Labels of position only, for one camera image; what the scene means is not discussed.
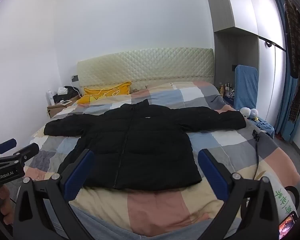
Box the black puffer jacket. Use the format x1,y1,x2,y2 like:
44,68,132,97
44,99,247,190

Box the person's left hand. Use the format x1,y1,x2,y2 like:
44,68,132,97
0,183,15,220

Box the patchwork checked quilt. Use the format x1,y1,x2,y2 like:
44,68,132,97
24,81,300,238

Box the cream quilted headboard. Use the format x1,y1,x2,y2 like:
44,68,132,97
77,47,215,95

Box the patterned hanging clothes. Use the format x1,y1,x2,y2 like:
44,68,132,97
284,0,300,123

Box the black strap with clip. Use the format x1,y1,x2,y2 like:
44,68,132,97
251,129,262,168

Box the white charging cable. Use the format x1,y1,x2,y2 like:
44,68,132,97
90,86,122,98

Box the blue curtain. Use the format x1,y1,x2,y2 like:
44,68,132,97
274,0,300,140

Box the wooden nightstand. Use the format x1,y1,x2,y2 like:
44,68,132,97
47,95,80,119

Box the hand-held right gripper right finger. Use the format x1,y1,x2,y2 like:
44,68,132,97
198,149,288,240

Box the row of cosmetic bottles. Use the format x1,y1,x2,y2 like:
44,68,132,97
219,82,234,98

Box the black hanging rail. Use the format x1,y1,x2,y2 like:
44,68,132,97
259,35,287,52

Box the grey built-in wardrobe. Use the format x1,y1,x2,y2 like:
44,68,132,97
202,0,288,130

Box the yellow pillow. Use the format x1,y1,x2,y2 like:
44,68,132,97
77,81,132,105

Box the smartphone with lit screen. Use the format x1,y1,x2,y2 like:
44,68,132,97
278,211,297,240

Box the blue towel on chair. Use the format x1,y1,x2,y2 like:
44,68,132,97
234,64,259,111

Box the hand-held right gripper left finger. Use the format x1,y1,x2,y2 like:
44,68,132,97
12,149,95,240

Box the white cloth with green print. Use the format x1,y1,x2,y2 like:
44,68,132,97
255,171,298,220

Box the blue crumpled cloth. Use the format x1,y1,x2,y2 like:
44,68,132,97
255,120,275,138

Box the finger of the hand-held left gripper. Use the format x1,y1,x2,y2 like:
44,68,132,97
0,138,17,158
5,142,40,167

